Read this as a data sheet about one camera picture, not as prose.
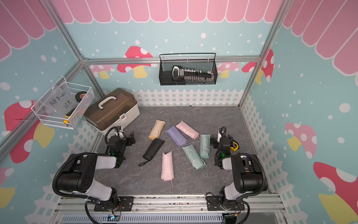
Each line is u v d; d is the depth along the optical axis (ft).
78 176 1.50
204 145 3.07
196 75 2.93
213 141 2.80
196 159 2.86
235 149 3.01
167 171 2.67
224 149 2.36
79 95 2.60
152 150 3.03
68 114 2.10
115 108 3.00
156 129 3.37
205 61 2.93
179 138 3.20
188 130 3.34
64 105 2.29
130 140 2.86
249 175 1.48
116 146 2.35
